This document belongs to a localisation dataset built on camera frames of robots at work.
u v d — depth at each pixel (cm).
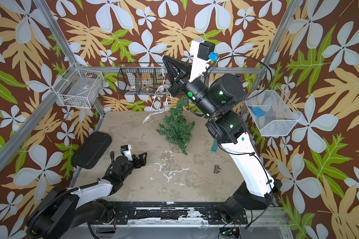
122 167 68
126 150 77
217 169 89
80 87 85
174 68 39
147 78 99
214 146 101
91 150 91
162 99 115
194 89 37
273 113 83
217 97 31
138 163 77
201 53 32
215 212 75
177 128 78
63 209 42
